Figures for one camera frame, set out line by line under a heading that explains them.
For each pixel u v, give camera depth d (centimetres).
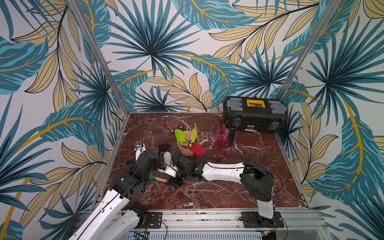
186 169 65
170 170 72
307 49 83
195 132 85
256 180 48
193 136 93
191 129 93
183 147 89
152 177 86
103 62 88
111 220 44
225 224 73
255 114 99
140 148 61
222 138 98
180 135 93
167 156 91
